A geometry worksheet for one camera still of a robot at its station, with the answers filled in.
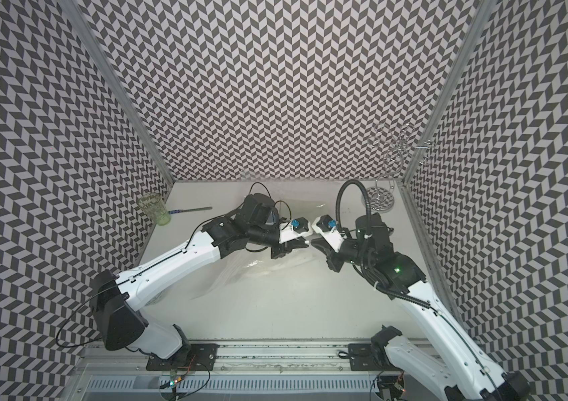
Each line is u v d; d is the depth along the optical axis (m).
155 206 1.09
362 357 0.75
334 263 0.59
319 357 0.75
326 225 0.56
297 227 0.58
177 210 1.02
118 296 0.42
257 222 0.57
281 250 0.62
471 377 0.38
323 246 0.63
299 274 0.89
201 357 0.73
